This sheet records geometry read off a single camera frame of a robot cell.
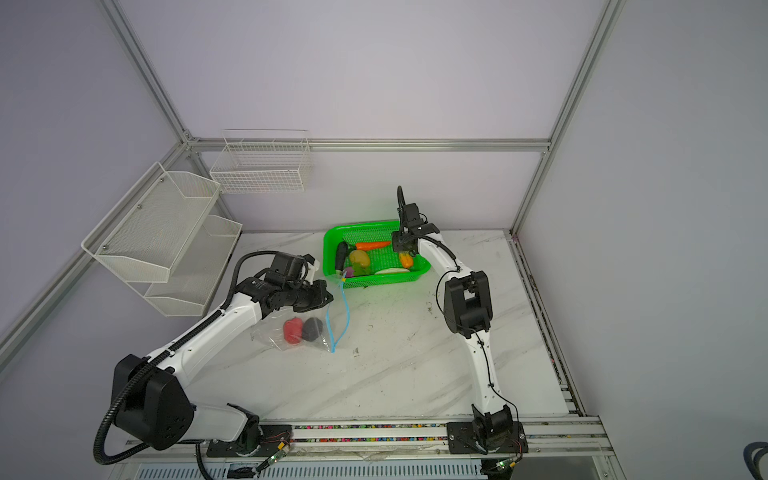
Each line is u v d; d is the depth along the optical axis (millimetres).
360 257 1077
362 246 1110
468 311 613
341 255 1079
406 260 1067
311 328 879
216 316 506
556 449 748
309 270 688
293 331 882
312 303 733
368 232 1107
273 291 595
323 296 721
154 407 404
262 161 956
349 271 1044
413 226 812
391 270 1019
